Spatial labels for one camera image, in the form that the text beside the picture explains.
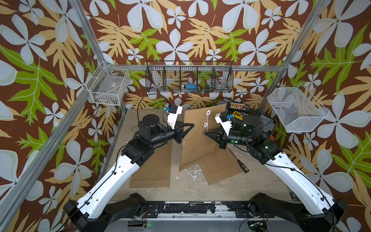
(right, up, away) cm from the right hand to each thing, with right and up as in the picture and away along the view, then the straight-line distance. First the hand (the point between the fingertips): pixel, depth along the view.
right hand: (206, 133), depth 64 cm
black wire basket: (-23, +36, +32) cm, 54 cm away
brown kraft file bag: (-28, -26, +24) cm, 45 cm away
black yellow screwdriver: (+26, -22, +24) cm, 42 cm away
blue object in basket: (-5, +29, +32) cm, 44 cm away
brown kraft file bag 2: (+13, -23, +27) cm, 37 cm away
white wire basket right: (+56, +12, +19) cm, 60 cm away
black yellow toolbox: (+27, +13, +31) cm, 43 cm away
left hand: (-6, +4, -5) cm, 8 cm away
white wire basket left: (-57, +27, +22) cm, 67 cm away
